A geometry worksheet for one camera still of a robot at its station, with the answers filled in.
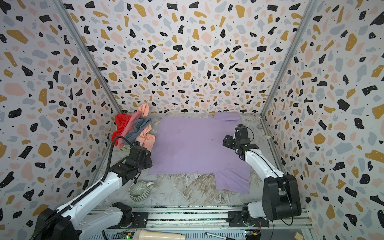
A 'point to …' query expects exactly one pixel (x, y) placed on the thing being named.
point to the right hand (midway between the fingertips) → (226, 137)
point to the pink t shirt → (128, 128)
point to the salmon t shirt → (146, 139)
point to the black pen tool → (219, 236)
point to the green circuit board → (126, 235)
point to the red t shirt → (121, 120)
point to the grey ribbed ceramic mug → (139, 191)
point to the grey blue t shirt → (139, 124)
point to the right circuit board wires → (250, 234)
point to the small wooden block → (298, 236)
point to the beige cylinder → (141, 234)
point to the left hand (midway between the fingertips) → (148, 156)
